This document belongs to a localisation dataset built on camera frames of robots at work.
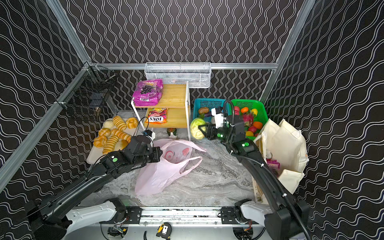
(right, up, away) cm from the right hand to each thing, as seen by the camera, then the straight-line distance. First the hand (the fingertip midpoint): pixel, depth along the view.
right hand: (201, 127), depth 72 cm
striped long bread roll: (-58, -12, +25) cm, 64 cm away
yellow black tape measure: (-17, -48, -4) cm, 51 cm away
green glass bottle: (-16, -2, +24) cm, 28 cm away
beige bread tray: (-66, -17, +25) cm, 72 cm away
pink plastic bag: (-21, -23, -1) cm, 31 cm away
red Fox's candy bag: (-25, +7, +20) cm, 33 cm away
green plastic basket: (+45, +9, +45) cm, 64 cm away
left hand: (-16, -12, 0) cm, 20 cm away
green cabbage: (-3, -2, -3) cm, 4 cm away
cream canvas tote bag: (+44, -10, +4) cm, 46 cm away
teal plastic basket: (+9, +19, +45) cm, 50 cm away
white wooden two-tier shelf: (-13, +16, +10) cm, 23 cm away
